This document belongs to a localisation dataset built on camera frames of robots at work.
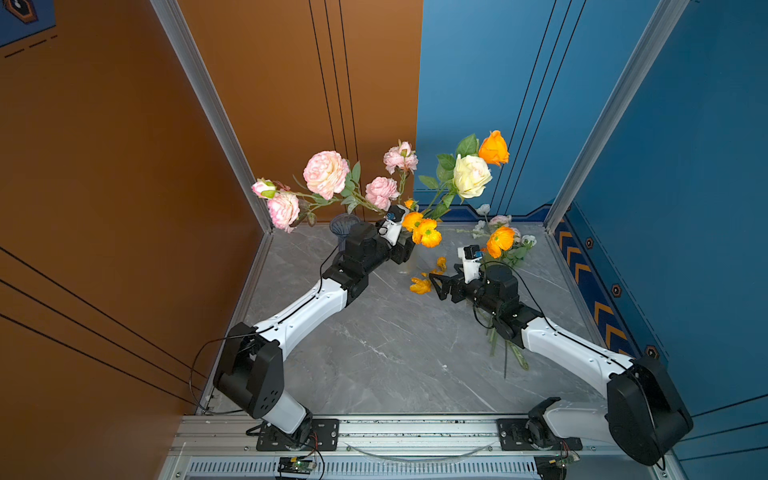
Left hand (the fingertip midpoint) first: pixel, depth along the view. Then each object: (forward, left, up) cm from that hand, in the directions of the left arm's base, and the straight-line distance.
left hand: (409, 224), depth 78 cm
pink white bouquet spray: (+20, -45, -28) cm, 57 cm away
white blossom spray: (+27, -30, -28) cm, 49 cm away
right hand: (-7, -9, -11) cm, 16 cm away
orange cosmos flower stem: (-7, -5, -18) cm, 20 cm away
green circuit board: (-49, +27, -33) cm, 65 cm away
